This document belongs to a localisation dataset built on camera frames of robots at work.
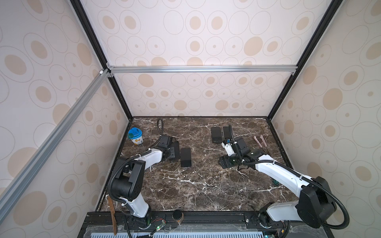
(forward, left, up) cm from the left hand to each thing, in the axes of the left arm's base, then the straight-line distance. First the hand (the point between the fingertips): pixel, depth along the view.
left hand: (173, 149), depth 96 cm
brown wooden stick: (-37, +28, -3) cm, 47 cm away
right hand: (-10, -31, +5) cm, 33 cm away
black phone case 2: (+15, -30, -5) cm, 34 cm away
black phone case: (+7, 0, -4) cm, 8 cm away
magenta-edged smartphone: (-2, -8, -7) cm, 10 cm away
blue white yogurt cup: (+8, +25, +5) cm, 27 cm away
